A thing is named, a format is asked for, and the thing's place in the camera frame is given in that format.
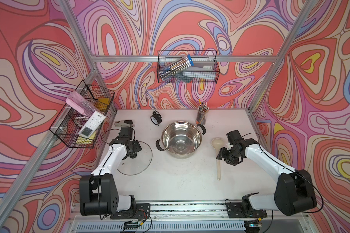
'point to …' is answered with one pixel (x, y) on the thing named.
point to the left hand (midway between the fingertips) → (134, 149)
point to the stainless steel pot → (181, 139)
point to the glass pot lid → (138, 164)
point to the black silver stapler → (125, 123)
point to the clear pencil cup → (201, 117)
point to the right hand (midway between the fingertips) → (222, 162)
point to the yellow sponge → (102, 103)
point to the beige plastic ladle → (217, 143)
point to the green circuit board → (131, 225)
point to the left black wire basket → (78, 124)
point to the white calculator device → (92, 124)
